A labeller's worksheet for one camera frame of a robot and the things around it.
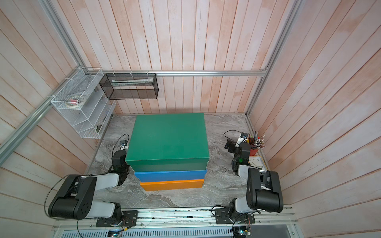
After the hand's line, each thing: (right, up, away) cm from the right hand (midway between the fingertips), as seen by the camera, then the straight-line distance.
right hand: (235, 138), depth 92 cm
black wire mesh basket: (-67, +33, -2) cm, 74 cm away
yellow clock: (+14, -15, 0) cm, 20 cm away
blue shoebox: (-38, -16, -25) cm, 48 cm away
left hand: (-66, -7, +1) cm, 67 cm away
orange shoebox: (-41, -26, -9) cm, 50 cm away
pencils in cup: (+8, -2, -11) cm, 13 cm away
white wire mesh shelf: (-83, +11, -14) cm, 85 cm away
